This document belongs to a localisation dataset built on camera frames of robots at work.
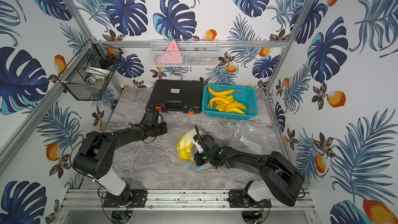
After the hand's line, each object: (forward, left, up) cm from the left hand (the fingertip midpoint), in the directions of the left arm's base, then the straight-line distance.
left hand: (167, 126), depth 95 cm
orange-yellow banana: (+29, -31, +2) cm, 42 cm away
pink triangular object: (+29, -2, +30) cm, 42 cm away
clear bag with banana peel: (-7, -15, +4) cm, 17 cm away
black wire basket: (+11, +39, +29) cm, 50 cm away
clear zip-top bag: (-3, -51, -1) cm, 51 cm away
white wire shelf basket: (+34, -13, +30) cm, 47 cm away
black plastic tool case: (+25, -3, +1) cm, 25 cm away
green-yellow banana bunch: (-16, -13, +1) cm, 21 cm away
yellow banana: (+15, -43, +1) cm, 45 cm away
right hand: (-18, -18, -1) cm, 25 cm away
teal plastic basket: (+33, -53, -3) cm, 63 cm away
